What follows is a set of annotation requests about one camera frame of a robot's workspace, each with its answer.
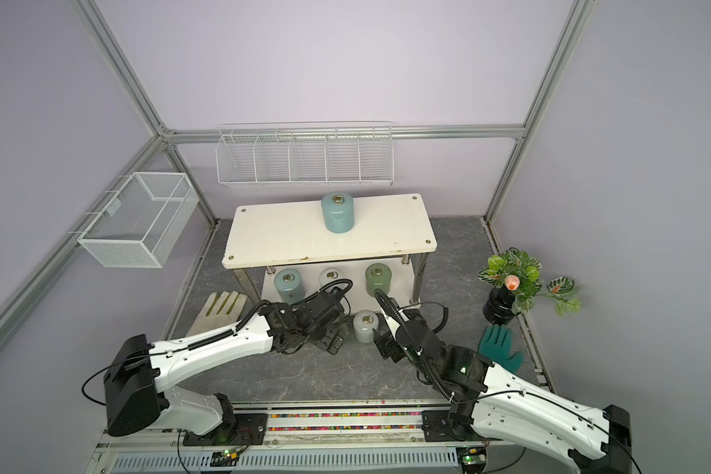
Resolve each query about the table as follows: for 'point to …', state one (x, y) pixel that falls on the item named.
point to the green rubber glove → (496, 346)
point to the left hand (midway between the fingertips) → (327, 330)
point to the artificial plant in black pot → (516, 278)
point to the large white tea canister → (363, 324)
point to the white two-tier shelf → (266, 237)
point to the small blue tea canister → (288, 285)
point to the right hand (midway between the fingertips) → (390, 318)
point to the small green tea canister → (378, 276)
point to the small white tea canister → (330, 275)
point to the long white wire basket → (305, 154)
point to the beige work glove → (219, 309)
